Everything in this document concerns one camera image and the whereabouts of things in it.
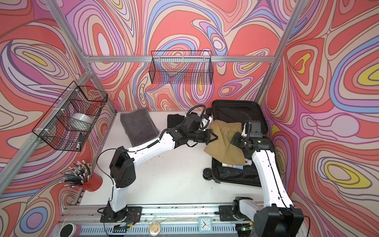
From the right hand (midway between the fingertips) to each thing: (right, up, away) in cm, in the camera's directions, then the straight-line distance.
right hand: (235, 143), depth 79 cm
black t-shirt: (-37, +14, +33) cm, 52 cm away
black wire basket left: (-87, +10, -5) cm, 88 cm away
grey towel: (-61, +9, +26) cm, 67 cm away
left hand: (-9, +3, -3) cm, 10 cm away
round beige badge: (-42, -40, -9) cm, 58 cm away
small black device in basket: (-79, +4, -5) cm, 80 cm away
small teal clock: (-17, -38, -10) cm, 43 cm away
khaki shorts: (-8, -2, -2) cm, 9 cm away
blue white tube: (+3, -15, +8) cm, 17 cm away
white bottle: (+8, -11, +4) cm, 15 cm away
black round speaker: (-80, -38, -13) cm, 89 cm away
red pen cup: (-78, -23, +2) cm, 81 cm away
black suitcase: (+9, -19, +6) cm, 22 cm away
